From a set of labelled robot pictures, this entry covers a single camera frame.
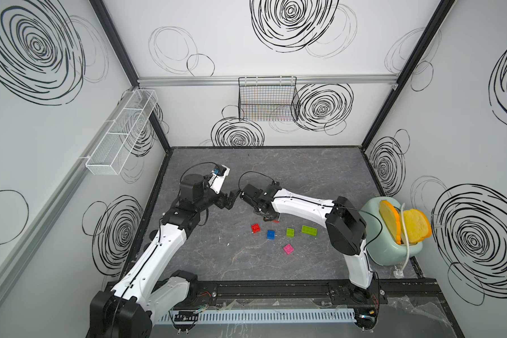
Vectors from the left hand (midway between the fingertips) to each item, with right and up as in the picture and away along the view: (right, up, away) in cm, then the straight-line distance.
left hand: (228, 183), depth 77 cm
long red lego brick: (+19, -17, +12) cm, 28 cm away
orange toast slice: (+55, -11, -8) cm, 57 cm away
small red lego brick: (+10, -20, +11) cm, 25 cm away
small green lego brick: (+25, -21, +10) cm, 34 cm away
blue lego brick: (+16, -22, +9) cm, 29 cm away
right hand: (+14, -13, +12) cm, 22 cm away
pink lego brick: (+23, -26, +5) cm, 35 cm away
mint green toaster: (+54, -20, -6) cm, 58 cm away
